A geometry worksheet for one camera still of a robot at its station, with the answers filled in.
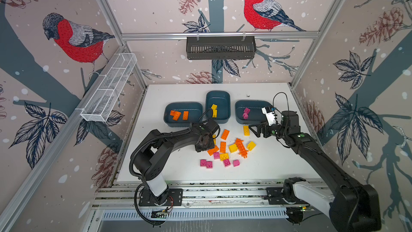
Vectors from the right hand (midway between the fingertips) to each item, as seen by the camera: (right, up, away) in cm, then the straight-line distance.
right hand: (255, 125), depth 82 cm
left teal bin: (-34, +7, +25) cm, 43 cm away
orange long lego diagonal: (-23, -16, +6) cm, 29 cm away
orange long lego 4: (-46, +3, +21) cm, 50 cm away
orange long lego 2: (-16, -14, +8) cm, 23 cm away
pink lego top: (0, +5, +21) cm, 22 cm away
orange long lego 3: (-40, +4, +22) cm, 46 cm away
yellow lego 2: (-21, -8, 0) cm, 23 cm away
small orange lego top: (-49, +5, +22) cm, 54 cm away
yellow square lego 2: (-11, -14, +6) cm, 18 cm away
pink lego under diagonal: (-20, -17, +4) cm, 27 cm away
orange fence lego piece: (-6, -14, +6) cm, 17 cm away
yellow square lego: (0, -13, +7) cm, 15 cm away
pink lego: (-10, -20, +1) cm, 22 cm away
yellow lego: (-16, -18, +4) cm, 24 cm away
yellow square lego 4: (-21, +4, +19) cm, 28 cm away
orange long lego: (-15, -8, +13) cm, 21 cm away
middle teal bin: (-15, +14, +29) cm, 36 cm away
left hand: (-24, -13, +6) cm, 28 cm away
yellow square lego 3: (-21, +8, +23) cm, 33 cm away
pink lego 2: (-28, -20, +2) cm, 34 cm away
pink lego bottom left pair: (-24, -21, +2) cm, 32 cm away
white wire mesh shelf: (-73, +12, -10) cm, 75 cm away
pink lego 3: (-1, +3, +19) cm, 19 cm away
